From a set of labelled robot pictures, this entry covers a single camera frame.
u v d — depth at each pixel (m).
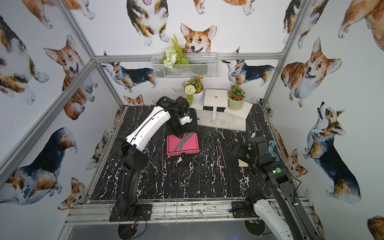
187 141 0.85
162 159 0.92
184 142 0.85
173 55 0.78
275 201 0.46
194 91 0.88
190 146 0.83
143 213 0.73
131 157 0.50
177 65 0.82
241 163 0.89
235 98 0.90
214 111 1.05
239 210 0.73
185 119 0.79
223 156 0.93
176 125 0.70
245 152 0.63
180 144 0.84
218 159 0.92
